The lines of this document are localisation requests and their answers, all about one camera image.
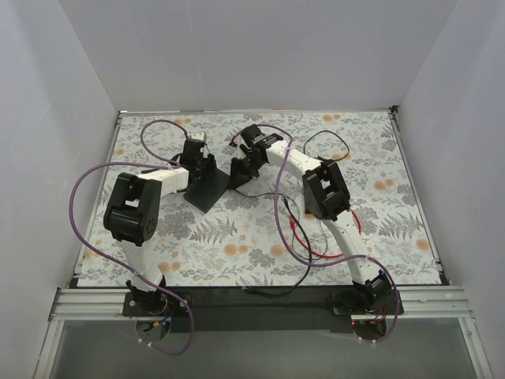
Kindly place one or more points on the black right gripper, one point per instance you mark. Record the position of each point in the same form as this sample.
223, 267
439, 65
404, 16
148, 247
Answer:
249, 159

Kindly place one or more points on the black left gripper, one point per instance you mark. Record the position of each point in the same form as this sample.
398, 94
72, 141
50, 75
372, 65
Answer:
203, 166

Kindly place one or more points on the black rectangular box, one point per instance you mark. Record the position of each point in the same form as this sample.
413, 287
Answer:
207, 190

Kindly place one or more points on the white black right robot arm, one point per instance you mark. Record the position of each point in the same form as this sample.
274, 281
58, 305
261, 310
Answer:
325, 196

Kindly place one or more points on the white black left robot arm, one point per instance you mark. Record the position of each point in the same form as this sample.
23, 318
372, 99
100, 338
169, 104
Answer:
132, 212

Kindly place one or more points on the floral patterned table mat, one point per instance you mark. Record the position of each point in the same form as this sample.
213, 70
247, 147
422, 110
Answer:
237, 242

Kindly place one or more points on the black power adapter brick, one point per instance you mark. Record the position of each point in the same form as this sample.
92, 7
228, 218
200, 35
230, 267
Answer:
309, 199

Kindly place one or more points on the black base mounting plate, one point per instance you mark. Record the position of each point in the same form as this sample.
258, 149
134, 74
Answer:
338, 309

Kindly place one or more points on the aluminium frame rail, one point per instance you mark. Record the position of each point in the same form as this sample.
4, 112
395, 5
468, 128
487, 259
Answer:
417, 301

